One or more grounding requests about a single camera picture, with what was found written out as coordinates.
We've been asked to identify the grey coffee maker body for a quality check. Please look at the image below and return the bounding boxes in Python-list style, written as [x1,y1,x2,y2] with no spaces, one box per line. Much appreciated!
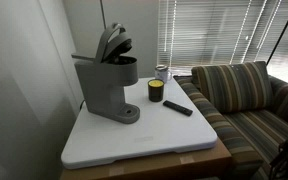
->
[71,52,141,125]

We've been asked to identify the dark jar yellow candle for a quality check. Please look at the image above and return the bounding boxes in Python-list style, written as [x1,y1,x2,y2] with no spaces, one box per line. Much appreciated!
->
[147,78,166,103]

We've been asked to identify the black remote control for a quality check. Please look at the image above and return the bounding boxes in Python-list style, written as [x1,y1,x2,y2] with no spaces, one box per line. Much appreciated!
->
[162,99,194,117]

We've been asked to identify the white plastic board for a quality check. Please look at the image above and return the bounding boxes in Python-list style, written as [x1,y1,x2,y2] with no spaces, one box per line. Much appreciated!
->
[60,77,218,170]

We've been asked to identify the white window blinds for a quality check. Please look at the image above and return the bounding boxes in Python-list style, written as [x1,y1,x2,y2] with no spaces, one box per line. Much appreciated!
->
[157,0,288,86]

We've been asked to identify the thin grey pole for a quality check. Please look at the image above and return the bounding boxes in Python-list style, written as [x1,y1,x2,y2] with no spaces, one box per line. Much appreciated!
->
[99,0,108,30]

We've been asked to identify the striped sofa cushion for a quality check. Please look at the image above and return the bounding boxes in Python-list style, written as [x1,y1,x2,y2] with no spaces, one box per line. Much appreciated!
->
[191,60,274,114]

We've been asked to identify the striped fabric sofa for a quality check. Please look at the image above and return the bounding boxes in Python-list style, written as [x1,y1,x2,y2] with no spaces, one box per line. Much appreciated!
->
[173,60,288,180]

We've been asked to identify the black slanted pole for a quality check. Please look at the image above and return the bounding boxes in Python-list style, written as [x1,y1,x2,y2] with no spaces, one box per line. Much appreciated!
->
[266,0,288,65]

